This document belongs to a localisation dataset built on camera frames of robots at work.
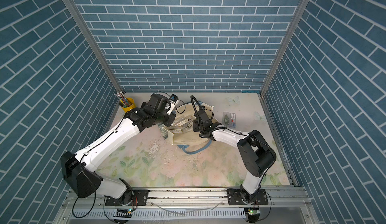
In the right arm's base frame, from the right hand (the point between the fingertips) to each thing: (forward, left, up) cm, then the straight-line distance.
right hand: (197, 123), depth 93 cm
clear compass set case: (+11, -20, -8) cm, 23 cm away
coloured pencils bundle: (+10, +50, +4) cm, 51 cm away
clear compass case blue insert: (+8, -24, -6) cm, 26 cm away
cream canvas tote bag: (-4, +9, -4) cm, 11 cm away
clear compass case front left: (+1, +9, -3) cm, 9 cm away
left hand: (-6, +10, +15) cm, 19 cm away
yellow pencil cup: (+15, +49, +1) cm, 51 cm away
